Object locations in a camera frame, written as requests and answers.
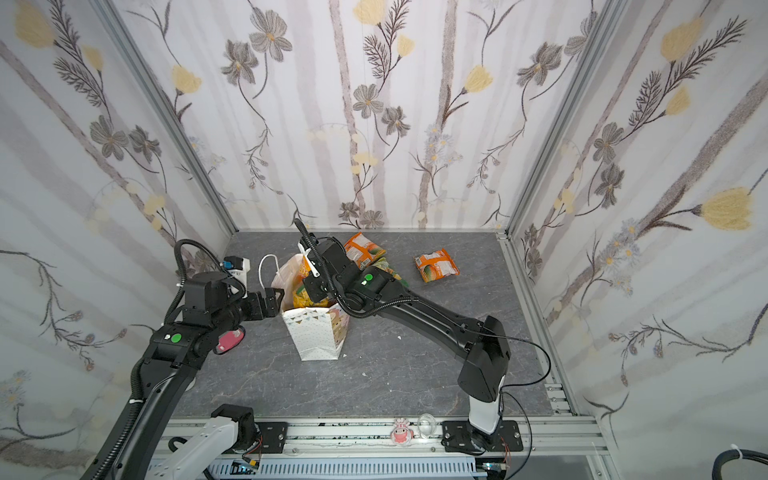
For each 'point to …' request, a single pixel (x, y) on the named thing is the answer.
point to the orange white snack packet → (436, 265)
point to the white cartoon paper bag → (319, 331)
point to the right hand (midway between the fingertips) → (303, 265)
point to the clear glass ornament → (426, 425)
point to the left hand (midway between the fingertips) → (264, 284)
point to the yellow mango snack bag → (301, 297)
